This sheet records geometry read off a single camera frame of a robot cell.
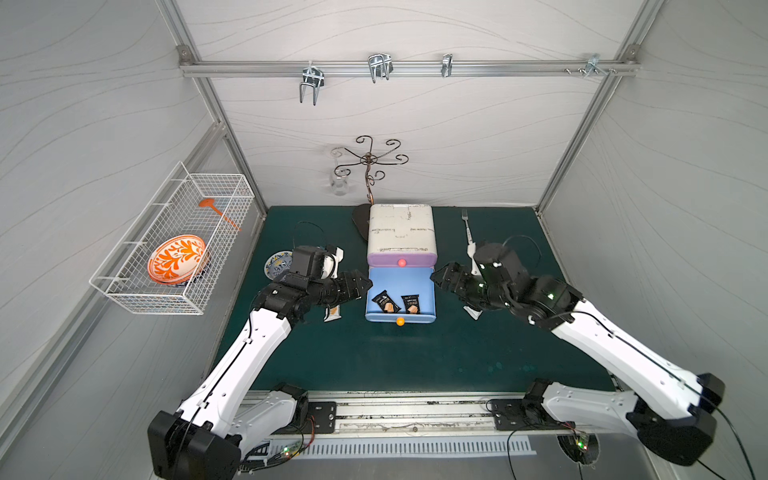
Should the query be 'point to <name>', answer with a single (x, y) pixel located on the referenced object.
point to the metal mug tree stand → (369, 161)
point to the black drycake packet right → (411, 303)
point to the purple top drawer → (402, 260)
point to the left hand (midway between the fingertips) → (363, 288)
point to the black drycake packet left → (386, 302)
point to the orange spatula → (209, 202)
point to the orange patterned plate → (176, 258)
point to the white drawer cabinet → (401, 229)
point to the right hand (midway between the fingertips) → (438, 281)
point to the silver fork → (464, 217)
